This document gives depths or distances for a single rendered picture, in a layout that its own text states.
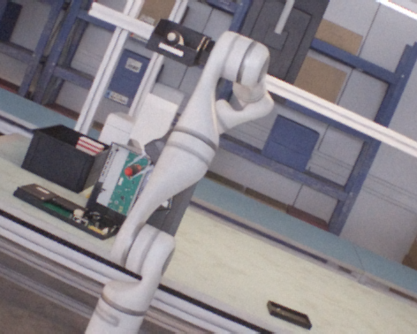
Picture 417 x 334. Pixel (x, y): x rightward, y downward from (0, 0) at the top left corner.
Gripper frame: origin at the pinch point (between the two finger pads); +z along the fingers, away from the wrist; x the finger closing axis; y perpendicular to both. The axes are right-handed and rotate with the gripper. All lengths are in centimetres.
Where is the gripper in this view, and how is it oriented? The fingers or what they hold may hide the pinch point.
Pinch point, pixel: (128, 172)
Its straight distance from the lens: 194.9
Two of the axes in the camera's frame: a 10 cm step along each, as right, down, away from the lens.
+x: -5.2, -8.6, 0.2
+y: 1.6, -0.7, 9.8
